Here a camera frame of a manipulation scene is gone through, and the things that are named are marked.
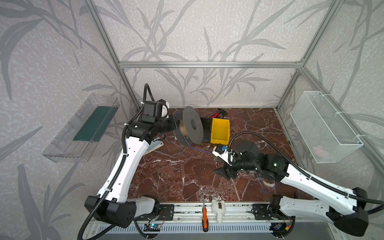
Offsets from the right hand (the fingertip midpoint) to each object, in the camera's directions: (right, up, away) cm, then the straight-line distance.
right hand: (216, 159), depth 68 cm
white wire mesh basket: (+45, +11, -7) cm, 47 cm away
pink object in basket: (+51, +3, +6) cm, 51 cm away
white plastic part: (+2, -25, +5) cm, 25 cm away
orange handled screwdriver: (-5, -30, +2) cm, 31 cm away
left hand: (-16, +19, +4) cm, 26 cm away
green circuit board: (-31, -34, +4) cm, 46 cm away
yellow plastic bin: (+6, +10, +35) cm, 37 cm away
